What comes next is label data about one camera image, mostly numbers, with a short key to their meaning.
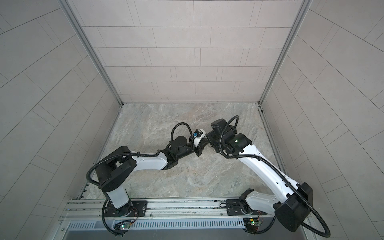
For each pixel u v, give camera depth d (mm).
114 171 453
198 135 678
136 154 509
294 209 364
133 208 698
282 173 417
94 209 727
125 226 643
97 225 678
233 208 709
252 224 678
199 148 706
